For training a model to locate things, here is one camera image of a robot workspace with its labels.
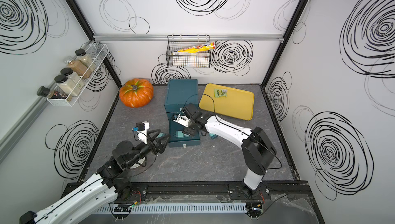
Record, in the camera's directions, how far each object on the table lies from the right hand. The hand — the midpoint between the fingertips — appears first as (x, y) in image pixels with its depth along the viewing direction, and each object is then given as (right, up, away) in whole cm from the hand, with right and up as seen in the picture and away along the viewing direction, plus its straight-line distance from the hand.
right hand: (188, 124), depth 86 cm
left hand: (-10, -2, -15) cm, 18 cm away
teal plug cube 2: (-2, -8, +4) cm, 9 cm away
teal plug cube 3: (+14, -8, +5) cm, 17 cm away
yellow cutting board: (+34, +11, +24) cm, 43 cm away
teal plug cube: (-6, -7, +5) cm, 10 cm away
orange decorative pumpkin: (-35, +18, +13) cm, 42 cm away
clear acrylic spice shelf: (-56, +43, +8) cm, 71 cm away
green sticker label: (+21, +19, +30) cm, 41 cm away
